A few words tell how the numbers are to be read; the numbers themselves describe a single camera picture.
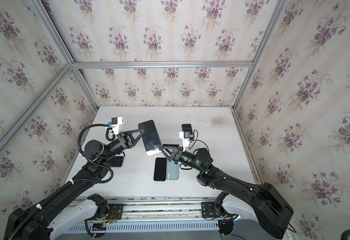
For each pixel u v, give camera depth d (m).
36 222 0.39
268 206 0.40
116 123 0.60
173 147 0.62
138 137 0.61
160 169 0.87
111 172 0.55
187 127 1.09
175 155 0.60
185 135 0.64
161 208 0.75
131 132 0.61
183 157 0.62
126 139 0.58
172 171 0.88
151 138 0.62
